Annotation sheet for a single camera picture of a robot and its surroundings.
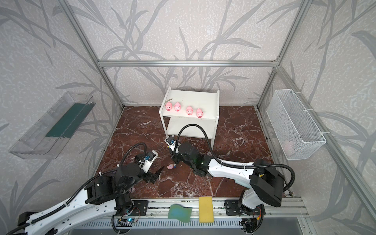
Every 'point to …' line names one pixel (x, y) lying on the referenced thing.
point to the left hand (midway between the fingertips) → (159, 157)
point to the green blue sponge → (179, 212)
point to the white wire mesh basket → (296, 134)
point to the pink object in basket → (289, 146)
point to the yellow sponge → (206, 213)
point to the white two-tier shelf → (183, 107)
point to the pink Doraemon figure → (171, 166)
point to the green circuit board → (130, 220)
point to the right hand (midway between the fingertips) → (171, 141)
